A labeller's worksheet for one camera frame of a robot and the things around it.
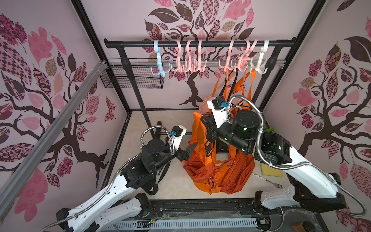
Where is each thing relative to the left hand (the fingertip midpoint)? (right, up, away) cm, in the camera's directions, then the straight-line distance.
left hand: (189, 141), depth 62 cm
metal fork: (+49, -28, +19) cm, 60 cm away
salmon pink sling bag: (+21, +29, +33) cm, 49 cm away
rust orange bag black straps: (+29, -21, +19) cm, 41 cm away
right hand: (+4, +11, -11) cm, 16 cm away
